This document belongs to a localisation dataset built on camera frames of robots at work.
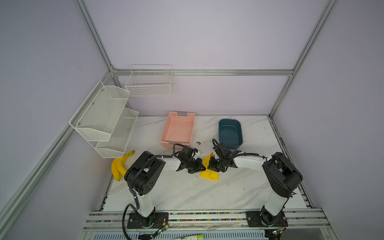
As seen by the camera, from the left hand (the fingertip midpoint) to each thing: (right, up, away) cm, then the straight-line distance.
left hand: (205, 169), depth 90 cm
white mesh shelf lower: (-56, +15, 0) cm, 58 cm away
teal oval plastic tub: (+19, +22, +18) cm, 34 cm away
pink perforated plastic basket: (-20, +24, +25) cm, 40 cm away
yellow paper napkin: (+2, -3, -1) cm, 4 cm away
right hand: (+1, +1, +1) cm, 1 cm away
